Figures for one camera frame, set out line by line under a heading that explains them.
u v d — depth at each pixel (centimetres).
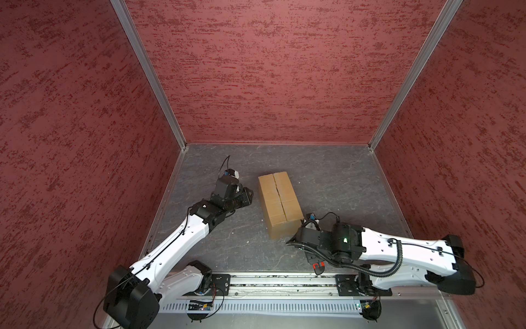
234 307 77
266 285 76
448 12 72
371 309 70
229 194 60
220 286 74
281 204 79
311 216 64
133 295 38
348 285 74
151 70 88
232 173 73
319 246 49
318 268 64
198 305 72
